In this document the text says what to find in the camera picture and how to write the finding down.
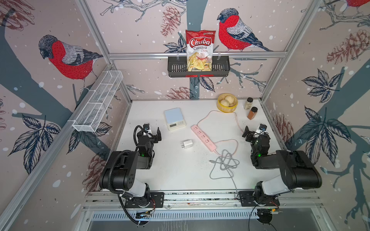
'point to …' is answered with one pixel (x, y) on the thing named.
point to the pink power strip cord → (224, 139)
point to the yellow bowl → (232, 106)
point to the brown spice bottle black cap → (253, 113)
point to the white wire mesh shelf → (93, 111)
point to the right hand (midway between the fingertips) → (253, 126)
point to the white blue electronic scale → (174, 118)
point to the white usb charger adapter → (188, 144)
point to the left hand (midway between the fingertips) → (152, 125)
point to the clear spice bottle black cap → (248, 103)
